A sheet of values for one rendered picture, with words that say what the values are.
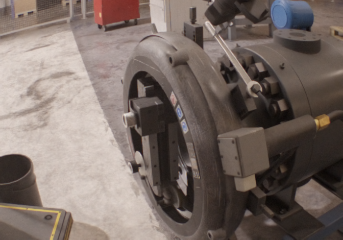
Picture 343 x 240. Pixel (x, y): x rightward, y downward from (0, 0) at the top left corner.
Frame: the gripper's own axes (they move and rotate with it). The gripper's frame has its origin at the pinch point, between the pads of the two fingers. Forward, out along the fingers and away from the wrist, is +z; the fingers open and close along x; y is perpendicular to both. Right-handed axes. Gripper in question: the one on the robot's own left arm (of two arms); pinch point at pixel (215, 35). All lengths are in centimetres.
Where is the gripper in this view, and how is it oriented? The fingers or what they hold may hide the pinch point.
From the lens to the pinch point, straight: 102.7
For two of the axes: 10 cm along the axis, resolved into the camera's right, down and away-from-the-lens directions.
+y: -5.5, -8.2, 1.5
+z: -3.0, 3.5, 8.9
